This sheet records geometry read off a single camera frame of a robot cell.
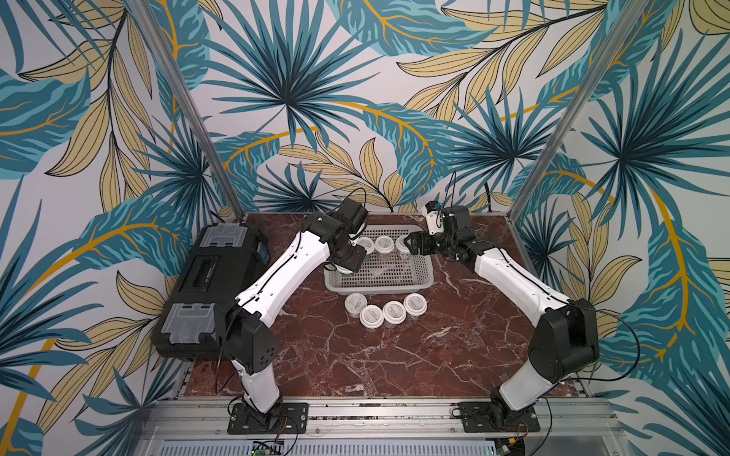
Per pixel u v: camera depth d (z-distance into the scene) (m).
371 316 0.85
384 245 1.00
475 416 0.73
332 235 0.53
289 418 0.73
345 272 0.73
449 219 0.68
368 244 1.00
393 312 0.86
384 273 1.01
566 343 0.45
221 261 0.84
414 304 0.88
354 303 0.88
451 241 0.66
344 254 0.67
